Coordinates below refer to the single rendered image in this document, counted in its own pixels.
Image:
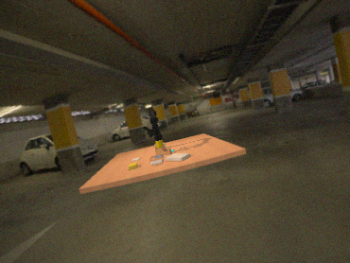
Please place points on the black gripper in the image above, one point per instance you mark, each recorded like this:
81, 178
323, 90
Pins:
157, 135

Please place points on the yellow rectangular block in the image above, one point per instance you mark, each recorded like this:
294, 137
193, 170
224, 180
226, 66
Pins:
133, 165

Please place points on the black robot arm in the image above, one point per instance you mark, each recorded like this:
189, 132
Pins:
153, 120

